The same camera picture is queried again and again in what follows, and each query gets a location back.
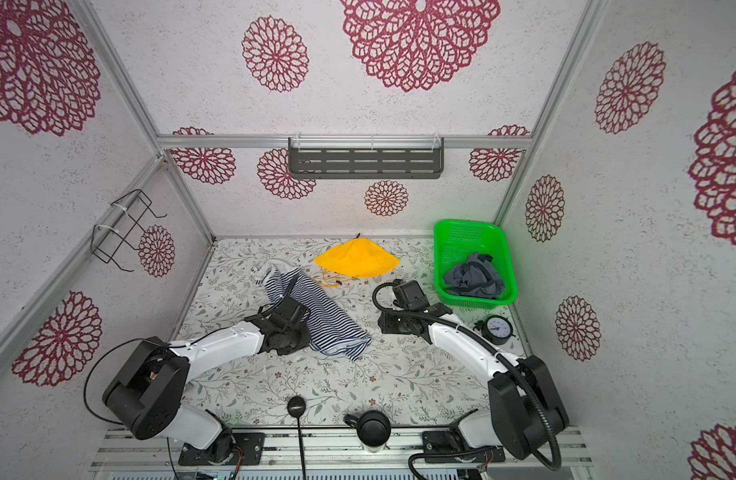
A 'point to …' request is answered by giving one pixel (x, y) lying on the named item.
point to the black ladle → (296, 407)
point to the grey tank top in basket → (475, 277)
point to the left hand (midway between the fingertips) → (308, 344)
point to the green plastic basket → (454, 240)
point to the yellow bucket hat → (358, 258)
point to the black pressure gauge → (496, 328)
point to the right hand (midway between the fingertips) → (383, 318)
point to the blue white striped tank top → (331, 332)
